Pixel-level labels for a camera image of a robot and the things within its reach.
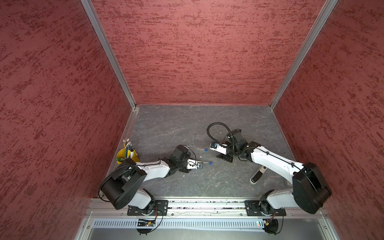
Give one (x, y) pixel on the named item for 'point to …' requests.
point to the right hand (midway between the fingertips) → (219, 153)
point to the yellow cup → (121, 155)
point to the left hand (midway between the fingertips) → (191, 160)
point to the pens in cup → (128, 152)
